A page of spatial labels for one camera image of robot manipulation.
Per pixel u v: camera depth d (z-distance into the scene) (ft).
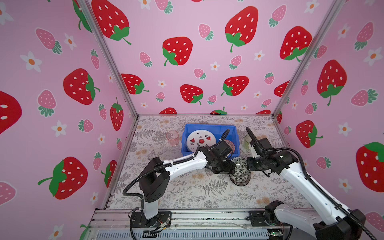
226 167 2.34
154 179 1.50
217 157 2.05
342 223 1.22
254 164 2.25
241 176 2.74
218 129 3.45
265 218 2.28
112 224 2.38
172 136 3.54
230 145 3.22
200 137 3.41
